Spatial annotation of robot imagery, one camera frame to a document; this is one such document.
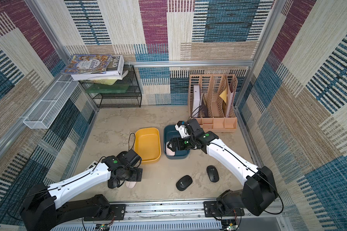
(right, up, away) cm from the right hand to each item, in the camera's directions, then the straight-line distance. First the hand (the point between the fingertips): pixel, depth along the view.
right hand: (173, 143), depth 79 cm
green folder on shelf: (-39, +35, +22) cm, 57 cm away
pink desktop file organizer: (+27, +27, +26) cm, 46 cm away
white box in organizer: (+16, +20, +23) cm, 34 cm away
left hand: (-21, -18, +2) cm, 28 cm away
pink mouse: (-24, -23, +1) cm, 33 cm away
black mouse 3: (+23, -18, +4) cm, 29 cm away
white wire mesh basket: (-63, +17, -7) cm, 66 cm away
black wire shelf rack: (-32, +30, +16) cm, 47 cm away
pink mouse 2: (-3, -7, +12) cm, 15 cm away
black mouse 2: (+6, -21, 0) cm, 22 cm away
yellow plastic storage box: (-18, -3, +17) cm, 25 cm away
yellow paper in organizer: (+31, +28, +12) cm, 44 cm away
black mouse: (-34, -22, +2) cm, 41 cm away
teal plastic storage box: (-3, +4, +25) cm, 26 cm away
